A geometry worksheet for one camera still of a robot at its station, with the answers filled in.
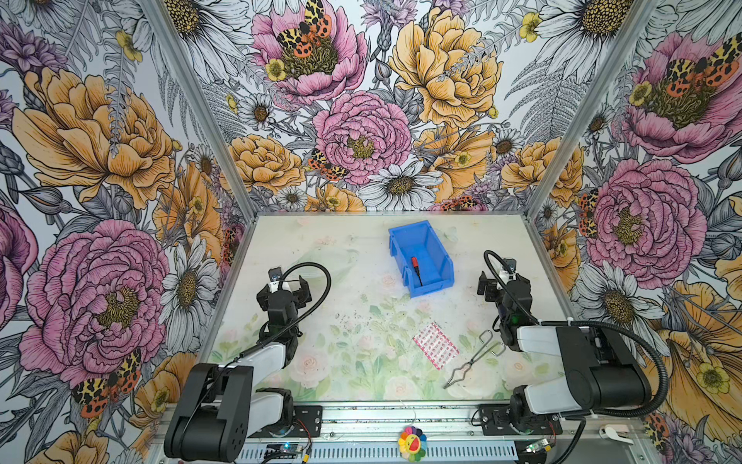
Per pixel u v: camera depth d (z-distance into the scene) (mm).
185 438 404
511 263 788
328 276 715
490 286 832
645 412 426
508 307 727
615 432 713
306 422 739
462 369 832
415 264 1052
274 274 747
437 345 874
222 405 427
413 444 703
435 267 1052
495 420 738
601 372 451
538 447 715
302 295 796
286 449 713
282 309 664
